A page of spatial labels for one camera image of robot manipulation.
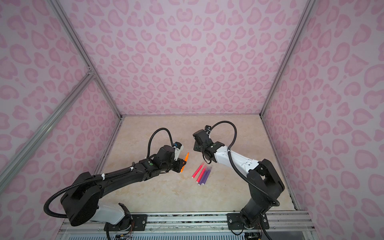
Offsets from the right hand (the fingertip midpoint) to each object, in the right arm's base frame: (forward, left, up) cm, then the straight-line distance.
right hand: (199, 142), depth 88 cm
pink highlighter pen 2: (-15, -1, -13) cm, 19 cm away
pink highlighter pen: (-12, +1, -13) cm, 18 cm away
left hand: (-10, +7, -2) cm, 13 cm away
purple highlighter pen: (-16, -2, -13) cm, 21 cm away
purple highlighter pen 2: (-16, -4, -13) cm, 21 cm away
